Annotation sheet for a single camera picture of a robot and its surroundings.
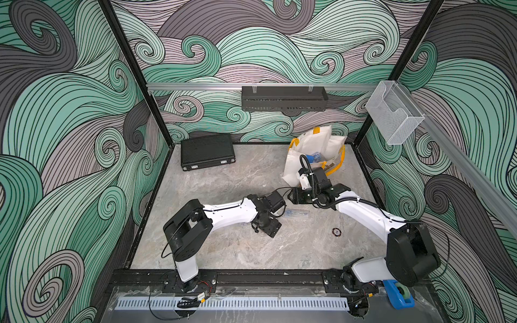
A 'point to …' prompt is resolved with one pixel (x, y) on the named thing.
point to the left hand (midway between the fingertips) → (269, 225)
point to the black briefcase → (207, 151)
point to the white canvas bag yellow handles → (318, 139)
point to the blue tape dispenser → (399, 294)
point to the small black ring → (336, 231)
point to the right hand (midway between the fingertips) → (291, 197)
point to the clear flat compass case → (295, 212)
